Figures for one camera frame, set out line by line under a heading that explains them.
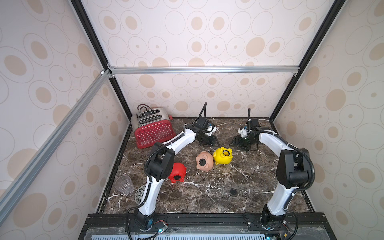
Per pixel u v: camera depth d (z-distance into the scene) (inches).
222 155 34.5
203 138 32.0
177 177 32.7
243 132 35.0
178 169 33.0
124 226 28.1
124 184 33.6
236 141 33.4
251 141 31.0
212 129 32.3
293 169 19.7
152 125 36.2
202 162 34.3
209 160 33.7
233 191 33.1
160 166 21.9
